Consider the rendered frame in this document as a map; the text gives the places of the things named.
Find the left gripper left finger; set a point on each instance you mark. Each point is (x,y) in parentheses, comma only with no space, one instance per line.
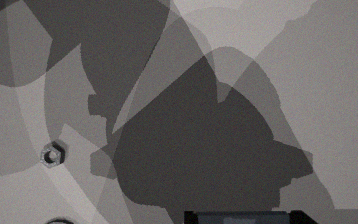
(190,217)

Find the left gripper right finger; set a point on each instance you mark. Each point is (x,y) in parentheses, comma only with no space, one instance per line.
(299,217)

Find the grey hex nut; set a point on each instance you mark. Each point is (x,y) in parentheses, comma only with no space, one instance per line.
(44,156)

